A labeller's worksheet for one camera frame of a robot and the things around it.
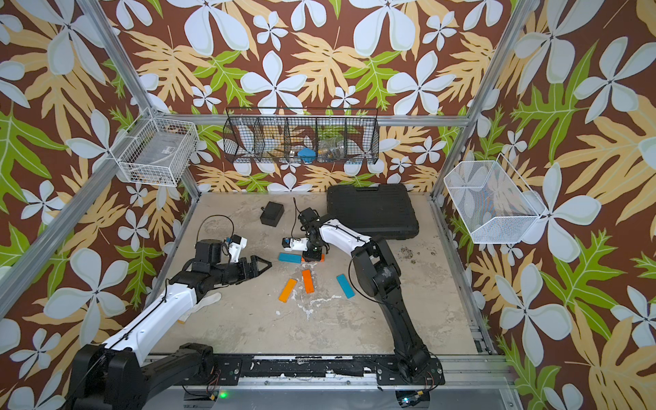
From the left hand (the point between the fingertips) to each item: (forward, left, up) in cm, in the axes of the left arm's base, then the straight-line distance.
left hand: (265, 264), depth 82 cm
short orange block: (+6, -19, -6) cm, 21 cm away
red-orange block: (0, -14, -14) cm, 19 cm away
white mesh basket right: (+15, -74, +14) cm, 77 cm away
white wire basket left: (+31, +38, +22) cm, 53 cm away
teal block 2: (-1, -27, -15) cm, 31 cm away
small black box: (+29, +3, -9) cm, 31 cm away
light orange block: (-3, -7, -13) cm, 15 cm away
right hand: (+13, -13, -13) cm, 22 cm away
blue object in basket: (+38, -13, +15) cm, 43 cm away
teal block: (+9, -5, -12) cm, 16 cm away
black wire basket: (+47, -10, +17) cm, 51 cm away
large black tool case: (+29, -44, -7) cm, 53 cm away
